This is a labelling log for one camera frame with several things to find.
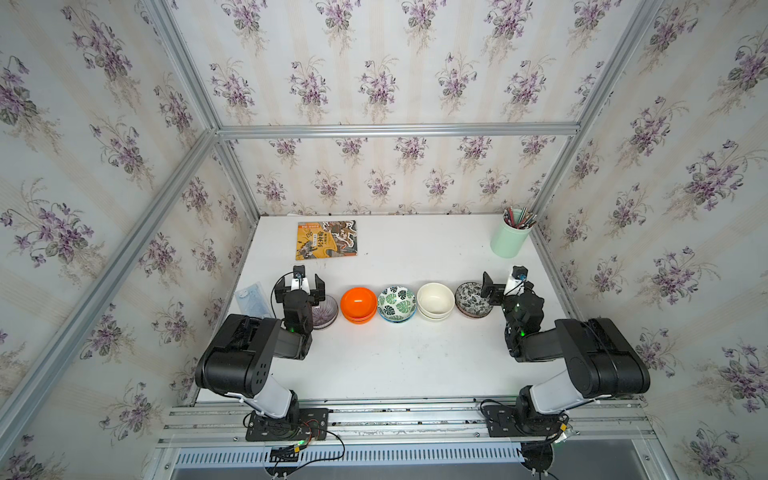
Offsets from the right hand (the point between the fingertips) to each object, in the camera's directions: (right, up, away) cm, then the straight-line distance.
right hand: (505, 274), depth 90 cm
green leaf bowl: (-33, -10, +3) cm, 35 cm away
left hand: (-62, -1, +1) cm, 62 cm away
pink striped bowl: (-55, -12, +1) cm, 57 cm away
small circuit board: (-61, -42, -18) cm, 76 cm away
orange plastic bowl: (-45, -9, -1) cm, 46 cm away
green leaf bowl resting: (-33, -13, +1) cm, 36 cm away
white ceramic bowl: (-21, -9, +2) cm, 23 cm away
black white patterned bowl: (-10, -9, +3) cm, 14 cm away
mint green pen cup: (+7, +11, +13) cm, 18 cm away
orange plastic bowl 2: (-45, -13, -4) cm, 47 cm away
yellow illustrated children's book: (-62, +11, +22) cm, 66 cm away
